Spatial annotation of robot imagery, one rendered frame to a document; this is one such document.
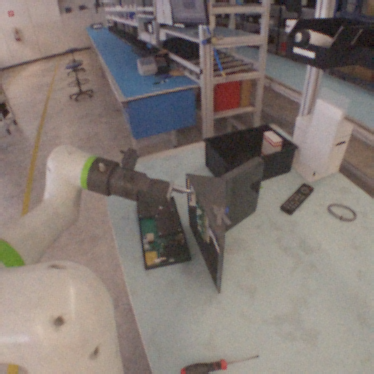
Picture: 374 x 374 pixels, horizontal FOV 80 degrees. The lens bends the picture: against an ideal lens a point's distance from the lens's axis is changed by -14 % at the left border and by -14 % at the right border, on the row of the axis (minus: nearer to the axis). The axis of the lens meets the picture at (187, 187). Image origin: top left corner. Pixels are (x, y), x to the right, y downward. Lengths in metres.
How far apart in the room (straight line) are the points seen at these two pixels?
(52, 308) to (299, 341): 0.54
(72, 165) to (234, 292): 0.51
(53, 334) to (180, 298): 0.44
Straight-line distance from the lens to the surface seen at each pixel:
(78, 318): 0.28
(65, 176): 0.67
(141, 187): 0.60
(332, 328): 0.71
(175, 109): 2.19
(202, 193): 0.60
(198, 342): 0.63
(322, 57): 0.70
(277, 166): 0.98
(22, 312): 0.29
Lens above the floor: 1.61
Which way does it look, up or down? 41 degrees down
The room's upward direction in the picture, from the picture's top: 4 degrees counter-clockwise
